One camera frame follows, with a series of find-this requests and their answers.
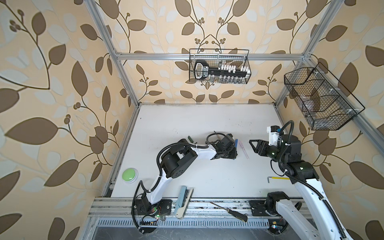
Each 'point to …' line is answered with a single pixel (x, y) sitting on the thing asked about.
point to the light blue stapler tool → (183, 202)
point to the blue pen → (236, 143)
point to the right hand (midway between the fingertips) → (255, 143)
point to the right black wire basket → (327, 104)
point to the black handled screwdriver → (237, 214)
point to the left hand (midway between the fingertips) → (240, 153)
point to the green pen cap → (189, 137)
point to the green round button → (129, 175)
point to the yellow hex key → (268, 177)
